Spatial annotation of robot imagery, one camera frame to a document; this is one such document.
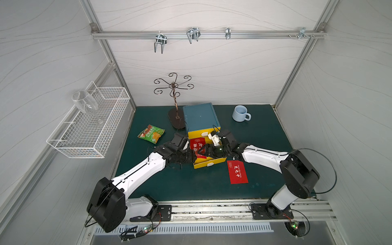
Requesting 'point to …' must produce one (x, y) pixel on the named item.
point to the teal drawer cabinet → (200, 117)
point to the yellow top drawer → (202, 133)
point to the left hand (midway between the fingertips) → (194, 159)
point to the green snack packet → (151, 133)
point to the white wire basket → (81, 133)
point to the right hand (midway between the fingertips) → (201, 152)
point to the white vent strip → (249, 227)
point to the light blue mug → (240, 113)
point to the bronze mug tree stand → (176, 115)
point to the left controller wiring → (131, 233)
